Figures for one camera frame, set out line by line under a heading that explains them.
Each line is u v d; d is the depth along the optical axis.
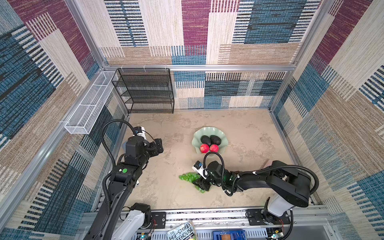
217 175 0.68
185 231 0.69
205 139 0.98
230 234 0.68
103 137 0.94
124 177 0.48
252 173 0.54
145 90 1.09
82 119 0.70
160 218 0.74
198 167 0.74
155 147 0.58
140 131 0.62
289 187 0.45
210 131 1.02
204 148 0.92
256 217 0.73
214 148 0.94
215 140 0.96
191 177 0.81
